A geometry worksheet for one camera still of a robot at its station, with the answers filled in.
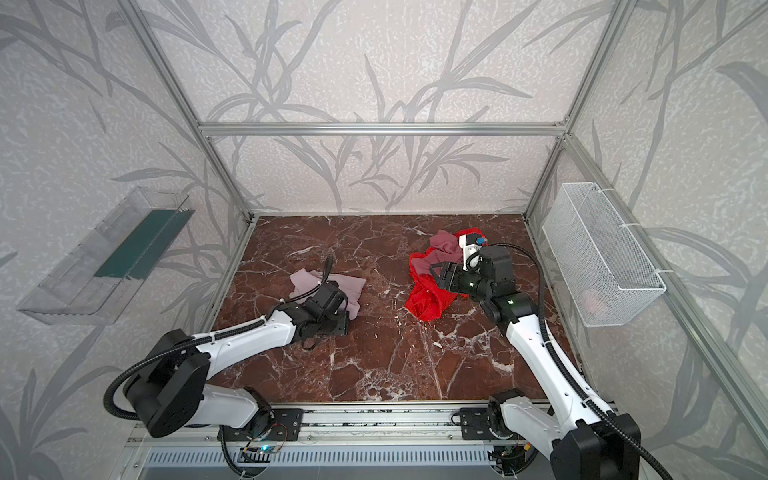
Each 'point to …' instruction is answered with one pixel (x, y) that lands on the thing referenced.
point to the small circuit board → (266, 448)
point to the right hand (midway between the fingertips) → (439, 259)
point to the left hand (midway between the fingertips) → (348, 314)
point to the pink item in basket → (593, 305)
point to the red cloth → (429, 297)
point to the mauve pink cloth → (447, 249)
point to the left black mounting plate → (279, 424)
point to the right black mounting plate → (475, 423)
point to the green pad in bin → (146, 246)
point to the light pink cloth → (349, 286)
